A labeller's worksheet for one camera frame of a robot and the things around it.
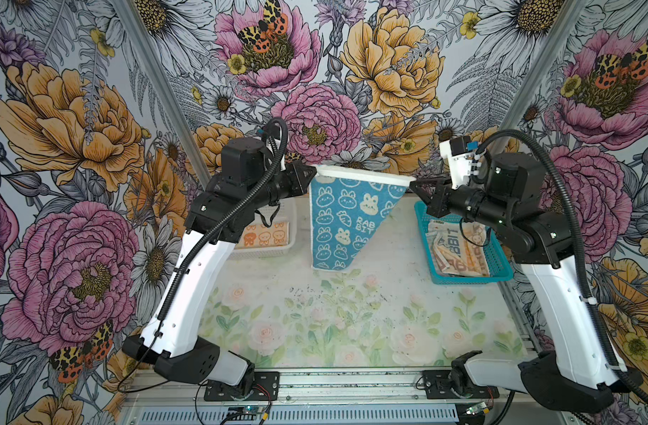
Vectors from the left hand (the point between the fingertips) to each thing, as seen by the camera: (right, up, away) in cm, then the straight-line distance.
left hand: (314, 181), depth 61 cm
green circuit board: (-18, -59, +10) cm, 63 cm away
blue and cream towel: (+8, -6, +10) cm, 14 cm away
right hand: (+22, -3, -3) cm, 22 cm away
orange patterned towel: (-25, -15, +44) cm, 53 cm away
